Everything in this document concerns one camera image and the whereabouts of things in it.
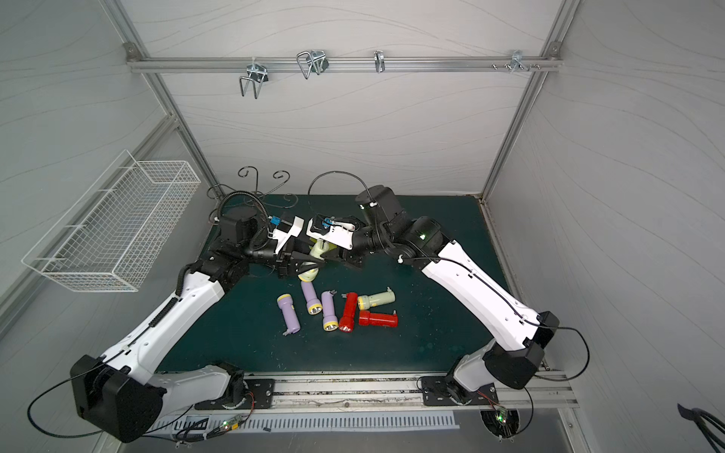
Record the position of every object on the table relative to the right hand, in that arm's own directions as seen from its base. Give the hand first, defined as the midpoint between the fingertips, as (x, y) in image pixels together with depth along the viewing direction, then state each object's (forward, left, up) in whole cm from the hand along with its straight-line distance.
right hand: (326, 240), depth 63 cm
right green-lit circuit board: (-27, -45, -38) cm, 65 cm away
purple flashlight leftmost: (-5, +15, -33) cm, 37 cm away
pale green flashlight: (0, -8, -33) cm, 34 cm away
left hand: (-3, +1, -4) cm, 5 cm away
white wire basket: (+2, +54, -3) cm, 54 cm away
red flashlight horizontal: (-5, -9, -33) cm, 34 cm away
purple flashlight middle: (-1, +9, -33) cm, 34 cm away
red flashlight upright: (-7, -2, -33) cm, 34 cm away
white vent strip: (-30, -11, -36) cm, 48 cm away
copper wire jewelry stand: (+20, +27, -4) cm, 33 cm away
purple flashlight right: (-6, +3, -32) cm, 33 cm away
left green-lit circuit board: (-33, +24, -34) cm, 53 cm away
